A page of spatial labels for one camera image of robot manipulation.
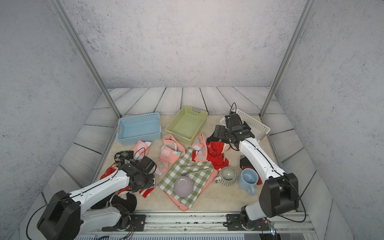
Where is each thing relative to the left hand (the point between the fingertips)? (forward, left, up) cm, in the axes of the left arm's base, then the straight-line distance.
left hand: (152, 185), depth 83 cm
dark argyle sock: (+17, +20, +2) cm, 27 cm away
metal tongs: (+11, -27, -1) cm, 29 cm away
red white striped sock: (-3, +4, -1) cm, 5 cm away
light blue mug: (+3, -54, -1) cm, 54 cm away
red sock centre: (+19, -37, +5) cm, 42 cm away
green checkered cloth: (+8, -27, -1) cm, 28 cm away
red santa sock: (+11, +24, +1) cm, 27 cm away
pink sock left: (+24, +10, 0) cm, 26 cm away
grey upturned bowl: (-2, -18, +4) cm, 18 cm away
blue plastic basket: (+45, +13, -2) cm, 46 cm away
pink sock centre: (+19, -9, +4) cm, 22 cm away
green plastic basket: (+51, -19, -5) cm, 55 cm away
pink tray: (-11, -18, -1) cm, 21 cm away
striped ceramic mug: (+5, -42, -1) cm, 43 cm away
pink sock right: (+24, -28, +1) cm, 37 cm away
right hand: (+23, -41, +19) cm, 50 cm away
